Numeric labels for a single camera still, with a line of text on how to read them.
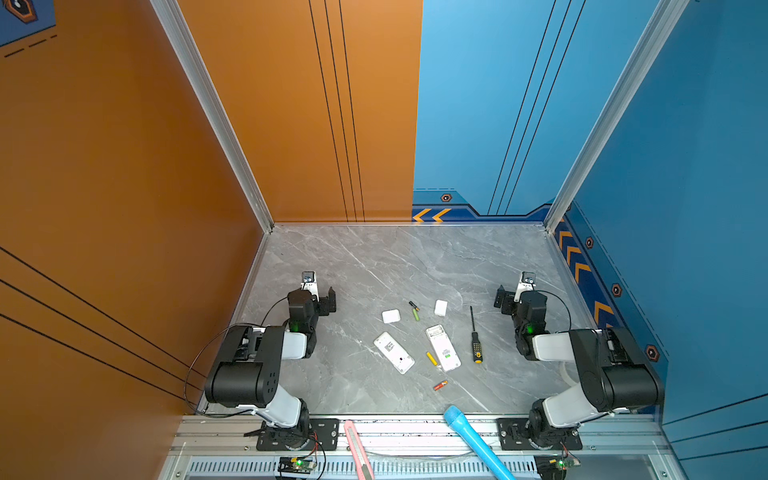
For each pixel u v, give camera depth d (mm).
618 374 453
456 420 725
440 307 967
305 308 739
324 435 739
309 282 809
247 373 457
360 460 699
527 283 802
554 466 701
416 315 940
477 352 849
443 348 870
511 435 725
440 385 809
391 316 942
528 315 722
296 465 706
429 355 864
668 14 695
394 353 867
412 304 967
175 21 705
